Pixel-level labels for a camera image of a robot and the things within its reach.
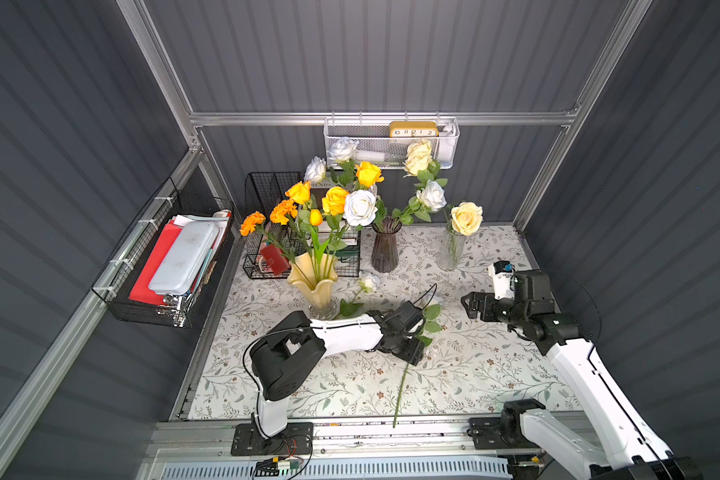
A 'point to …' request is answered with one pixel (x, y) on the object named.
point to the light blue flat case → (184, 258)
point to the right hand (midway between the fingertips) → (485, 298)
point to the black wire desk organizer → (262, 189)
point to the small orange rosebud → (317, 243)
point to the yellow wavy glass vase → (313, 275)
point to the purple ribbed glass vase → (385, 249)
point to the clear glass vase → (450, 251)
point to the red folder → (141, 291)
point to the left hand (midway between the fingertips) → (417, 357)
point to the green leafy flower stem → (428, 314)
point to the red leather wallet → (275, 257)
